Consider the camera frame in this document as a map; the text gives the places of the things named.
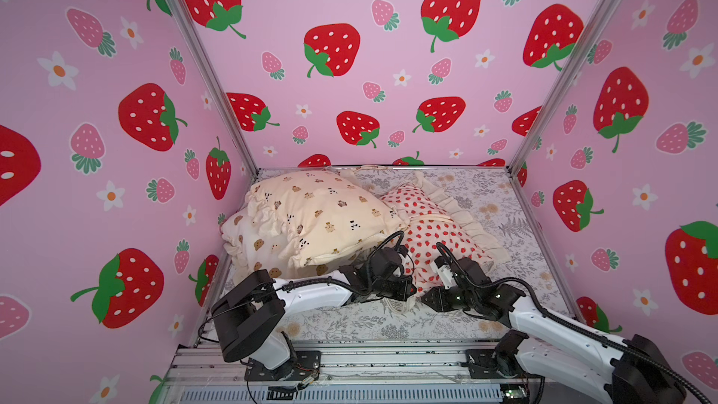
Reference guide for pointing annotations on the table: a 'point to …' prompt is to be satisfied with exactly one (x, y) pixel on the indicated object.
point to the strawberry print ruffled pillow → (438, 228)
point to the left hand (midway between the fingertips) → (421, 292)
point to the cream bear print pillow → (323, 217)
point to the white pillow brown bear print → (251, 251)
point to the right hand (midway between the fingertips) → (422, 303)
